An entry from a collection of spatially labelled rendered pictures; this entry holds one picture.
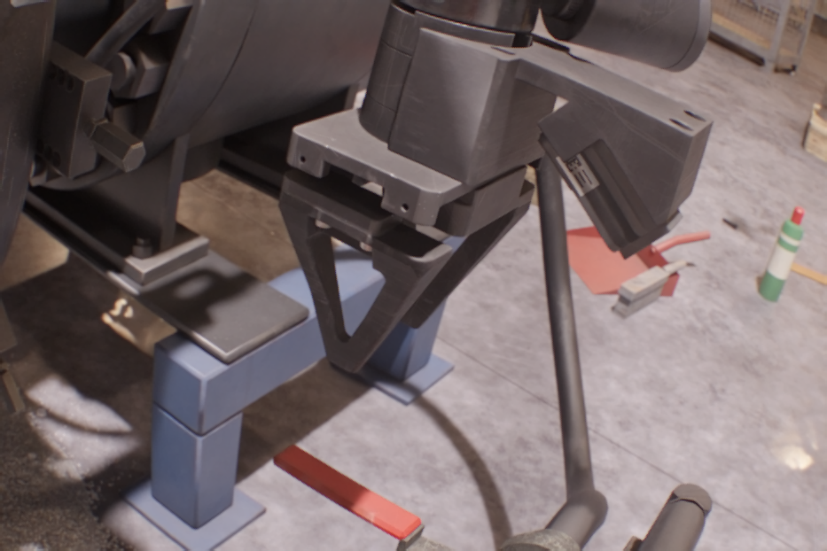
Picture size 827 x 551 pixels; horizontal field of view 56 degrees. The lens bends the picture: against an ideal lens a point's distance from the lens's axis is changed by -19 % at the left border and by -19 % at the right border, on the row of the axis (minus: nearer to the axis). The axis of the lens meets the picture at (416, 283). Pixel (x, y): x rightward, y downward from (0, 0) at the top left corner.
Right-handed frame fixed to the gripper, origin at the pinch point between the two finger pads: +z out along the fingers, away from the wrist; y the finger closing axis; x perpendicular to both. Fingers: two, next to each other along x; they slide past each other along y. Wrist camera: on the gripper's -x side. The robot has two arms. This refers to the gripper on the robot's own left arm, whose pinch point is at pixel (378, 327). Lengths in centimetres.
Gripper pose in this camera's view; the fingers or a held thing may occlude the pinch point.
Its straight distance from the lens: 40.8
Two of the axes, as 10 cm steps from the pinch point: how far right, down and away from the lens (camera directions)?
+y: 5.0, -3.1, 8.0
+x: -8.3, -4.3, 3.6
